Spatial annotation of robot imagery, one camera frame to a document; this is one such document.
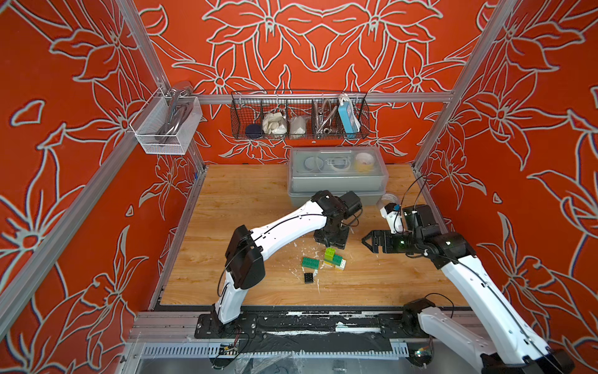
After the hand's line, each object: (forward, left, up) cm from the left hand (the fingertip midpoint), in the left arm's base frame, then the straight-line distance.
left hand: (338, 242), depth 77 cm
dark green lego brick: (-3, +8, -13) cm, 15 cm away
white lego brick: (-3, -3, -11) cm, 11 cm away
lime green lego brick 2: (-3, +2, -6) cm, 7 cm away
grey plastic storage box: (+31, -10, +5) cm, 33 cm away
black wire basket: (+52, +19, +15) cm, 58 cm away
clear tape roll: (+29, -25, -11) cm, 40 cm away
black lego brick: (-8, +9, -12) cm, 17 cm away
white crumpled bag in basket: (+42, +26, +18) cm, 52 cm away
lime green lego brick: (-2, +2, -5) cm, 6 cm away
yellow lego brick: (-3, +3, -11) cm, 12 cm away
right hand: (-1, -9, +5) cm, 10 cm away
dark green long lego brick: (-2, -1, -9) cm, 9 cm away
